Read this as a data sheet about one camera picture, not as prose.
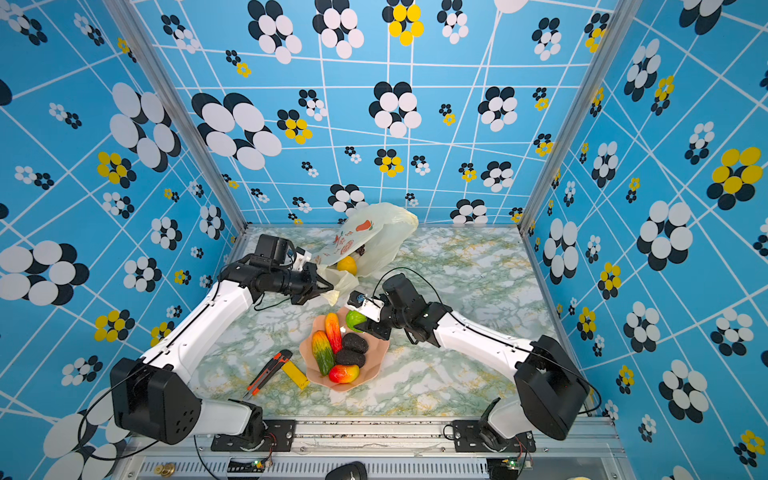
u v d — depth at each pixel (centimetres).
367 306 67
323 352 82
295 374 83
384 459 72
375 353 85
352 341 85
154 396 40
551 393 42
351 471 67
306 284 70
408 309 62
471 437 73
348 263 99
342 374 77
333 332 86
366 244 84
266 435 73
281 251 66
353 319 76
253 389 81
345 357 82
